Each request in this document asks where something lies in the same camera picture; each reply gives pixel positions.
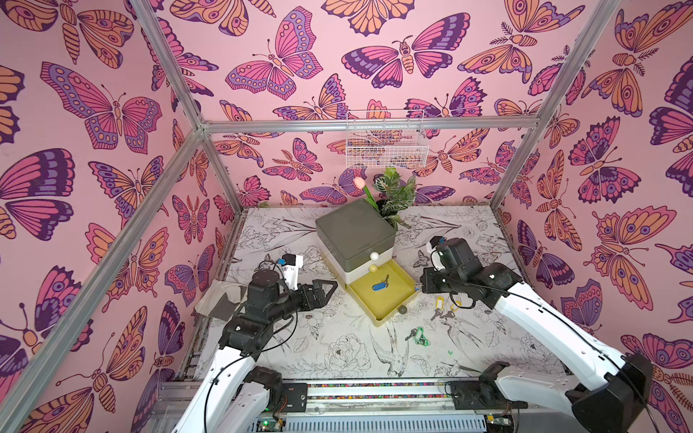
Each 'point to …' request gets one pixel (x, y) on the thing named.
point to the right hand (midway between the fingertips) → (416, 280)
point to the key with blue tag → (383, 284)
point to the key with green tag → (419, 336)
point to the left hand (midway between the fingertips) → (329, 284)
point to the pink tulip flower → (360, 184)
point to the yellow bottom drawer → (381, 292)
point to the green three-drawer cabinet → (357, 241)
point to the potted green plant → (398, 196)
